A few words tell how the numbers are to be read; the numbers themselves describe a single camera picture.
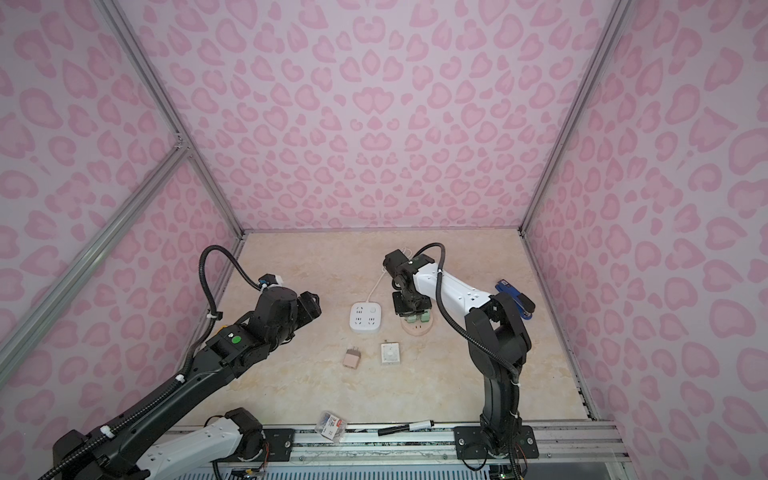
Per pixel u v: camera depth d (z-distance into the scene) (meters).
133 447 0.41
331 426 0.75
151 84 0.79
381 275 1.07
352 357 0.87
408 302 0.77
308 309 0.68
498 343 0.49
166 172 0.83
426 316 0.84
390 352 0.86
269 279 0.68
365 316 0.93
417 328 0.90
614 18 0.70
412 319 0.88
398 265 0.73
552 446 0.74
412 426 0.75
